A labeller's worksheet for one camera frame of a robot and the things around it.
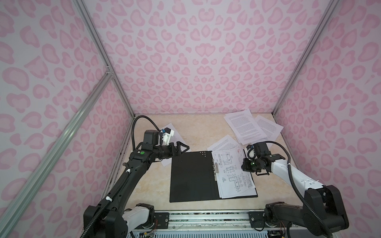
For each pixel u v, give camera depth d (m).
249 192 0.78
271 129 1.10
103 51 0.84
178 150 0.67
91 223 0.36
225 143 1.04
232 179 0.86
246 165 0.77
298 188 0.47
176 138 1.07
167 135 0.72
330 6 0.69
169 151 0.68
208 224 0.72
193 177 0.86
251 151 0.78
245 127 1.12
